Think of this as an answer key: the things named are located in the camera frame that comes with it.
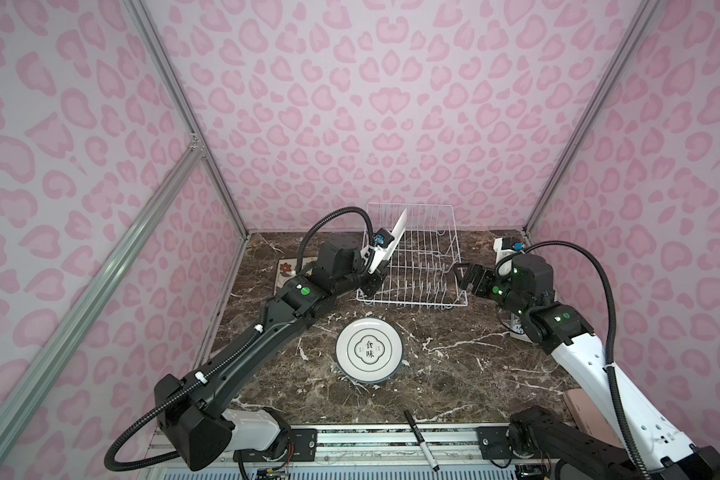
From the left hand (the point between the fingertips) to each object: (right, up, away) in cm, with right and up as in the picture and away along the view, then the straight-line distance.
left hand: (387, 255), depth 70 cm
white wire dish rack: (+13, -6, +30) cm, 33 cm away
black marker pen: (+9, -46, +3) cm, 46 cm away
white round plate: (-4, -28, +18) cm, 33 cm away
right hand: (+20, -3, +3) cm, 20 cm away
